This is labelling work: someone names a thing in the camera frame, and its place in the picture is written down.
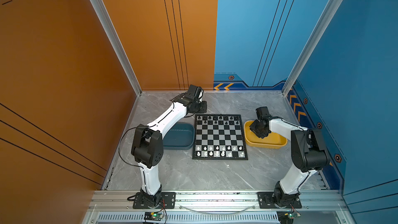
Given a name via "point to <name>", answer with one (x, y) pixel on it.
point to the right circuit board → (287, 216)
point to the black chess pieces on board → (220, 117)
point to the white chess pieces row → (229, 151)
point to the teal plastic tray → (181, 136)
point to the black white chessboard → (218, 137)
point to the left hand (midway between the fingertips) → (205, 106)
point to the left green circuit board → (155, 216)
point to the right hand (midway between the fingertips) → (251, 129)
